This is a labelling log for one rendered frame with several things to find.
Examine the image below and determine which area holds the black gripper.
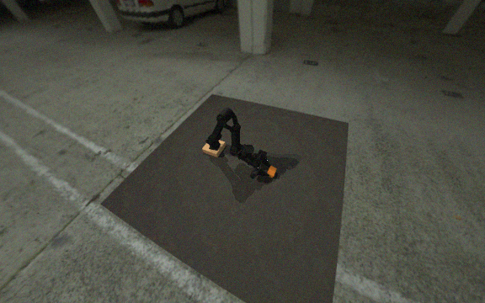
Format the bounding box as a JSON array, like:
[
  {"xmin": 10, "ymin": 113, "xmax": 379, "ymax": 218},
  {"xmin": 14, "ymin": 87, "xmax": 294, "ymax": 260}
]
[{"xmin": 247, "ymin": 151, "xmax": 272, "ymax": 179}]

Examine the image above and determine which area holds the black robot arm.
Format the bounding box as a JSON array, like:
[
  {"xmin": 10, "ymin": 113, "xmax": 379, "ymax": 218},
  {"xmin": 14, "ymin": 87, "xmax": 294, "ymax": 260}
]
[{"xmin": 205, "ymin": 108, "xmax": 265, "ymax": 164}]

